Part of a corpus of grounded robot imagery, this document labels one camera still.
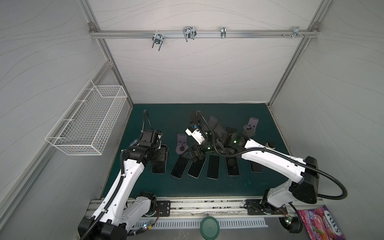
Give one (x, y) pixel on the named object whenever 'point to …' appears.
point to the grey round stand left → (182, 143)
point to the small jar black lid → (271, 145)
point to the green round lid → (210, 227)
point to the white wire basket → (87, 125)
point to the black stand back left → (196, 118)
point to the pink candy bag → (319, 224)
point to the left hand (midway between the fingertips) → (164, 150)
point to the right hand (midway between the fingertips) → (188, 147)
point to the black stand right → (231, 130)
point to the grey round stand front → (252, 125)
